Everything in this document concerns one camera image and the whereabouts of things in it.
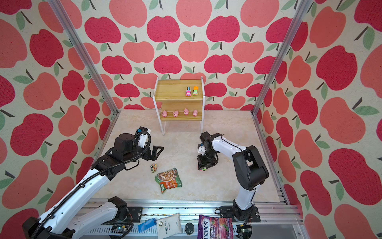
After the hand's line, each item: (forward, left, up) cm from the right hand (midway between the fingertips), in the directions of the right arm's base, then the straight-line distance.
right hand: (205, 167), depth 88 cm
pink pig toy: (+27, +29, +16) cm, 42 cm away
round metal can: (-32, +6, +7) cm, 33 cm away
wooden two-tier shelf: (+25, +18, +30) cm, 43 cm away
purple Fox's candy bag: (-30, -5, +1) cm, 30 cm away
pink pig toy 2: (+28, +22, +16) cm, 39 cm away
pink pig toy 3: (+31, +15, +15) cm, 38 cm away
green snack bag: (-9, +21, -1) cm, 23 cm away
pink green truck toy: (-2, +1, +1) cm, 2 cm away
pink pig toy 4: (+30, +9, +16) cm, 35 cm away
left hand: (-1, +25, +20) cm, 32 cm away
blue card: (-32, +26, -1) cm, 41 cm away
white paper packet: (-31, +16, -1) cm, 35 cm away
